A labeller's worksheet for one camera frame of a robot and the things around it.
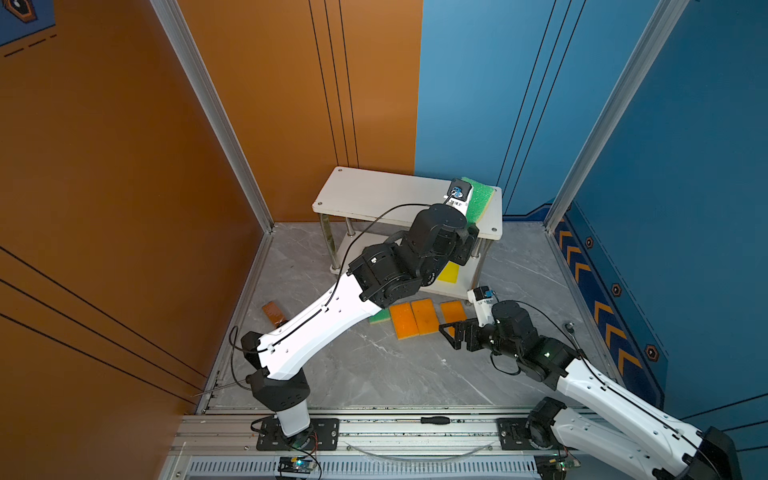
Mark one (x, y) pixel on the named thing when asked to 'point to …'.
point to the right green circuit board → (554, 467)
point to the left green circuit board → (296, 465)
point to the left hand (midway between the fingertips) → (462, 218)
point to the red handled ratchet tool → (569, 327)
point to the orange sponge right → (453, 311)
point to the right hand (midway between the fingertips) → (450, 327)
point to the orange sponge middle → (425, 315)
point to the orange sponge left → (404, 320)
